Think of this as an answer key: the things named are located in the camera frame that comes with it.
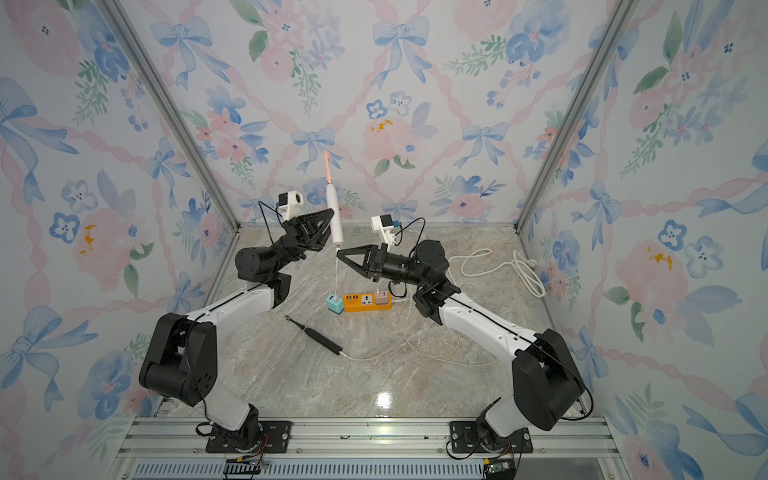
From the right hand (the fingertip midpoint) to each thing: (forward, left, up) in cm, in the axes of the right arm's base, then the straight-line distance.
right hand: (340, 257), depth 62 cm
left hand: (+6, +1, +5) cm, 8 cm away
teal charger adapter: (-2, +3, -17) cm, 18 cm away
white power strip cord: (+22, -57, -37) cm, 71 cm away
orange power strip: (+10, -2, -34) cm, 36 cm away
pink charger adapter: (+10, -7, -31) cm, 33 cm away
